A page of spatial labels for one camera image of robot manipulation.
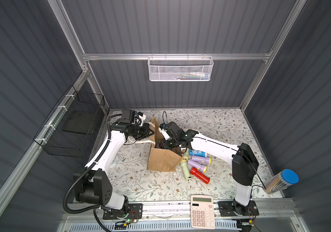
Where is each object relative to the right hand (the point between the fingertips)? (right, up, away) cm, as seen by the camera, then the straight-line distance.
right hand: (163, 144), depth 84 cm
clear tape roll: (-30, -12, +4) cm, 32 cm away
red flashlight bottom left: (+24, -19, -2) cm, 31 cm away
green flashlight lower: (+13, -15, +2) cm, 20 cm away
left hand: (-4, +7, -4) cm, 9 cm away
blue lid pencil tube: (+57, -15, -15) cm, 61 cm away
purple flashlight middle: (+27, -10, +3) cm, 29 cm away
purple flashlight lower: (+23, -15, +2) cm, 28 cm away
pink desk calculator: (+20, -32, -11) cm, 40 cm away
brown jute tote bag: (-1, -7, -6) cm, 9 cm away
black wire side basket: (-47, +9, -10) cm, 49 cm away
